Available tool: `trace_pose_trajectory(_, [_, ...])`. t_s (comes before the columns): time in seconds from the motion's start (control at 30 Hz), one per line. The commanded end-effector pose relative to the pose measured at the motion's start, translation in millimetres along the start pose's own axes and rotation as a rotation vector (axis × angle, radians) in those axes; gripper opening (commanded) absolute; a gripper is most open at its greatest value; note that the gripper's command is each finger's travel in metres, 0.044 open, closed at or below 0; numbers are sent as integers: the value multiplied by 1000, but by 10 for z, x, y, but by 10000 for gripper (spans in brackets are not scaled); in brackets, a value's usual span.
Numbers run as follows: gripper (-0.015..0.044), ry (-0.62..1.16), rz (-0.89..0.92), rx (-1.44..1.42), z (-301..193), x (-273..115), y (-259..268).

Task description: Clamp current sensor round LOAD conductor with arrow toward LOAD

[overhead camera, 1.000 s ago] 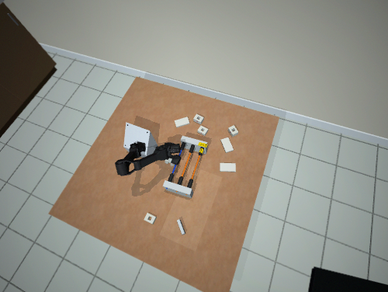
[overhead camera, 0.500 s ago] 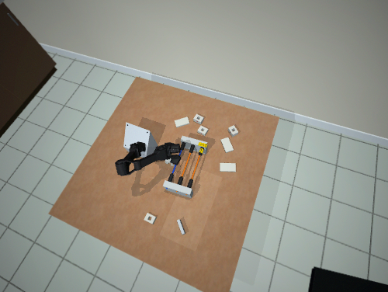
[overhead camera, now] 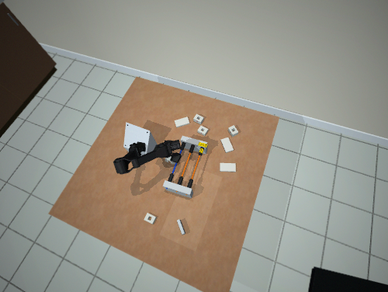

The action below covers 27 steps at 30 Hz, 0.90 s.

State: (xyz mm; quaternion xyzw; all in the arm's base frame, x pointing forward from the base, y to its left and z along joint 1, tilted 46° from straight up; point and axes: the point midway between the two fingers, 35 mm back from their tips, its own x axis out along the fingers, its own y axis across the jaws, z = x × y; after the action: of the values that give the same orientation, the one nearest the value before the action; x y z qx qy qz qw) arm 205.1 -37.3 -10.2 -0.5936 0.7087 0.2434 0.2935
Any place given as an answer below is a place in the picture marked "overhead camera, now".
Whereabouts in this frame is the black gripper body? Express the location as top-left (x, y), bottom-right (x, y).
top-left (166, 152), bottom-right (182, 163)

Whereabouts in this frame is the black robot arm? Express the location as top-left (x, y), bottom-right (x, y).
top-left (113, 140), bottom-right (181, 175)

